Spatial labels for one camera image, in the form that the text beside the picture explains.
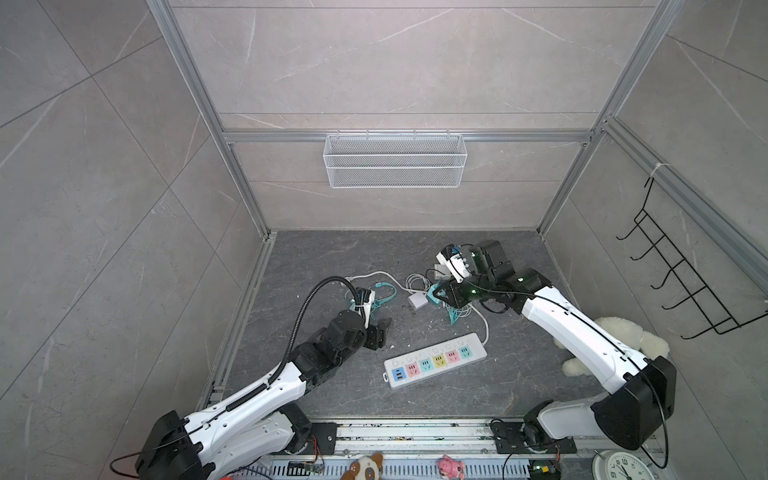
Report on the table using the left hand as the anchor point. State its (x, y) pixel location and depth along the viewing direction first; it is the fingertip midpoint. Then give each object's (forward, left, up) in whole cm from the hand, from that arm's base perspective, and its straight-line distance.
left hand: (380, 311), depth 78 cm
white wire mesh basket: (+51, -6, +12) cm, 53 cm away
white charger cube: (+11, -12, -14) cm, 22 cm away
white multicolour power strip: (-9, -12, -15) cm, 21 cm away
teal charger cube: (+2, -13, +3) cm, 14 cm away
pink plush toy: (-34, -15, -14) cm, 39 cm away
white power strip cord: (+20, -7, -17) cm, 27 cm away
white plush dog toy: (-12, -64, +2) cm, 65 cm away
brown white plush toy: (-33, +4, -14) cm, 36 cm away
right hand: (+4, -16, +3) cm, 17 cm away
